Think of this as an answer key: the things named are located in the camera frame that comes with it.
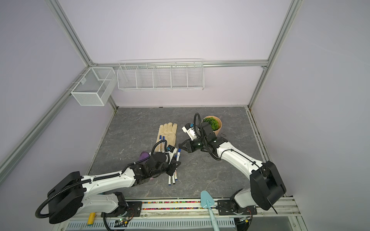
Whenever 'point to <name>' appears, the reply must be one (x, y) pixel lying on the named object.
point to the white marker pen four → (169, 180)
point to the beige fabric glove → (169, 131)
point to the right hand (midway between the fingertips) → (180, 148)
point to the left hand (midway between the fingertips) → (179, 164)
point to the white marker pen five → (173, 178)
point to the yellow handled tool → (91, 219)
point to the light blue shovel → (206, 200)
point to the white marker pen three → (178, 157)
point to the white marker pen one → (160, 138)
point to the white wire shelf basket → (161, 74)
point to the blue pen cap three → (179, 149)
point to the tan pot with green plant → (215, 122)
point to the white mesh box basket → (94, 86)
